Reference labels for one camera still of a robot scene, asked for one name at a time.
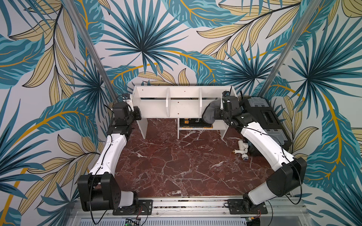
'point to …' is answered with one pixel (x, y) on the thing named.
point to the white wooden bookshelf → (176, 102)
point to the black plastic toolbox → (260, 109)
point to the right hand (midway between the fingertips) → (218, 108)
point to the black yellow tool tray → (193, 123)
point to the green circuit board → (129, 224)
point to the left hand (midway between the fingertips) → (137, 108)
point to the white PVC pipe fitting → (242, 149)
